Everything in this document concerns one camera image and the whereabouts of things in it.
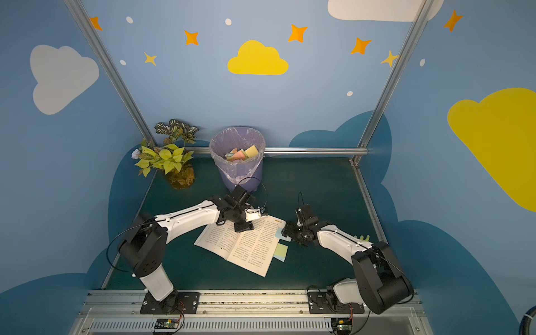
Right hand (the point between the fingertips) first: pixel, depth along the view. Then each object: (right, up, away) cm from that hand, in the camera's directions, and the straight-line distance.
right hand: (289, 232), depth 90 cm
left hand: (-17, +7, 0) cm, 18 cm away
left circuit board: (-45, -27, -18) cm, 55 cm away
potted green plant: (-51, +33, -2) cm, 61 cm away
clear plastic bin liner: (-29, +43, +9) cm, 52 cm away
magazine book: (-15, -6, -3) cm, 17 cm away
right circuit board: (+17, -28, -18) cm, 37 cm away
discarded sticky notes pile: (-25, +35, +11) cm, 45 cm away
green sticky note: (-4, -7, -4) cm, 9 cm away
